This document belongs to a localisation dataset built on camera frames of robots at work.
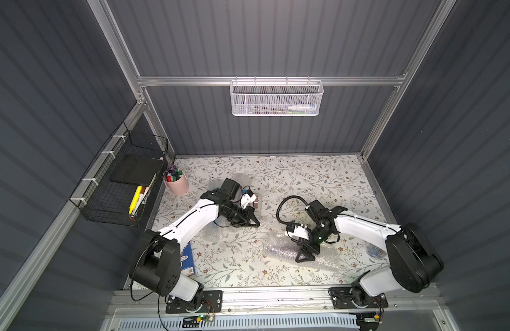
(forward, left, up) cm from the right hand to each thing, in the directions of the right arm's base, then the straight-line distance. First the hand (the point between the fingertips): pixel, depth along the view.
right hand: (301, 250), depth 82 cm
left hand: (+5, +16, +10) cm, 20 cm away
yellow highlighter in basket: (+9, +60, +24) cm, 65 cm away
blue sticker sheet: (-5, +46, -1) cm, 46 cm away
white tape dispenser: (+22, +19, +1) cm, 29 cm away
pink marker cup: (+30, +57, +8) cm, 65 cm away
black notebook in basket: (+20, +63, +27) cm, 71 cm away
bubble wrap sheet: (+36, +26, +1) cm, 44 cm away
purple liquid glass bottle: (-1, +7, +2) cm, 8 cm away
